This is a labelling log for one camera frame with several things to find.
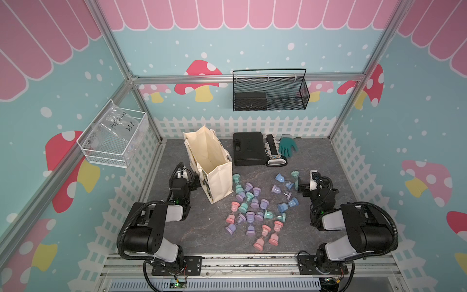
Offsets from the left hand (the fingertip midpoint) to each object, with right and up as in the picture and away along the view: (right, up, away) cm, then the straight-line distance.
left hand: (187, 176), depth 93 cm
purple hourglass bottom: (+32, -24, -12) cm, 42 cm away
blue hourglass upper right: (+49, -2, +6) cm, 50 cm away
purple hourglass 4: (+47, -8, 0) cm, 47 cm away
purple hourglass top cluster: (+31, -6, +2) cm, 32 cm away
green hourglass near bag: (+27, -7, +1) cm, 28 cm away
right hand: (+62, 0, -3) cm, 62 cm away
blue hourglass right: (+48, -15, -5) cm, 51 cm away
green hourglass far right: (+59, 0, +9) cm, 59 cm away
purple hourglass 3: (+32, -18, -9) cm, 38 cm away
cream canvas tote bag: (+11, +7, +12) cm, 18 cm away
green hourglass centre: (+29, -14, -5) cm, 33 cm away
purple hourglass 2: (+35, -12, -4) cm, 37 cm away
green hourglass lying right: (+40, -18, -8) cm, 45 cm away
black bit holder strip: (+47, +16, +20) cm, 54 cm away
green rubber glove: (+58, +19, +25) cm, 66 cm away
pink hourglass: (+23, -19, -9) cm, 31 cm away
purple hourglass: (+23, -22, -12) cm, 34 cm away
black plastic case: (+33, +15, +18) cm, 40 cm away
